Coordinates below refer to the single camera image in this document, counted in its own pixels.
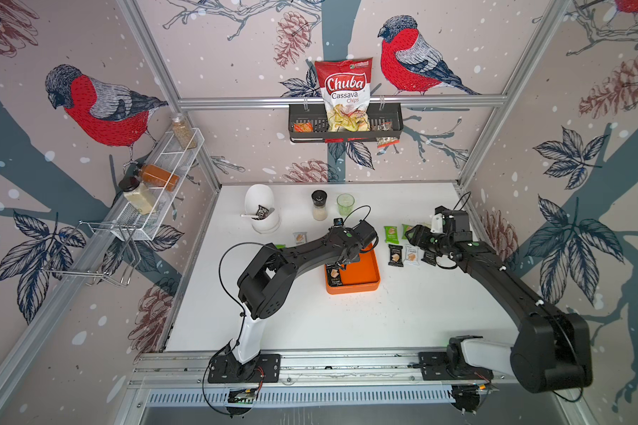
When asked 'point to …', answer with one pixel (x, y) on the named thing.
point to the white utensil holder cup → (262, 195)
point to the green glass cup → (345, 202)
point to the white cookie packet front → (300, 237)
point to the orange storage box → (360, 276)
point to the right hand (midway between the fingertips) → (411, 233)
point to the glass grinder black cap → (319, 199)
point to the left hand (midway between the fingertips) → (349, 251)
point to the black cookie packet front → (334, 275)
